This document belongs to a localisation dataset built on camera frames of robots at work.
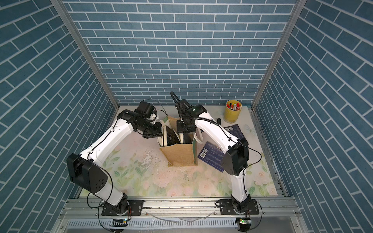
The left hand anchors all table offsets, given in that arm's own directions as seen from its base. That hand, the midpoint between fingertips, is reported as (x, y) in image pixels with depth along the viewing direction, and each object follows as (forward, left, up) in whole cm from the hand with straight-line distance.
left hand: (167, 134), depth 79 cm
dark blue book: (-3, -28, -18) cm, 33 cm away
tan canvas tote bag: (-6, -7, -12) cm, 15 cm away
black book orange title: (+1, -2, -5) cm, 6 cm away
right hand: (+3, -8, -1) cm, 9 cm away
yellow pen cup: (+28, -44, -8) cm, 52 cm away
